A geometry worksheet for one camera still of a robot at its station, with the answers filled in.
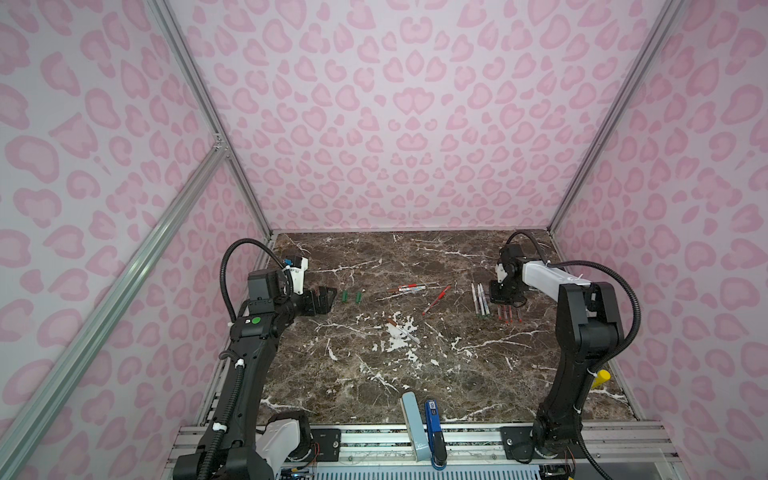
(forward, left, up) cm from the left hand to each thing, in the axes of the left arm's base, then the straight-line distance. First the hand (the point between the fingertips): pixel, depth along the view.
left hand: (320, 286), depth 78 cm
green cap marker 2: (+5, -49, -21) cm, 54 cm away
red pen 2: (+2, -55, -21) cm, 59 cm away
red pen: (+14, -27, -21) cm, 37 cm away
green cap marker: (+8, -48, -22) cm, 53 cm away
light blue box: (-31, -24, -17) cm, 42 cm away
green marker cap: (+10, -3, -21) cm, 23 cm away
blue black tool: (-32, -29, -18) cm, 47 cm away
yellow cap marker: (-21, -71, -12) cm, 75 cm away
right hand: (+7, -53, -19) cm, 57 cm away
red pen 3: (+1, -59, -21) cm, 63 cm away
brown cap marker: (+12, -23, -21) cm, 33 cm away
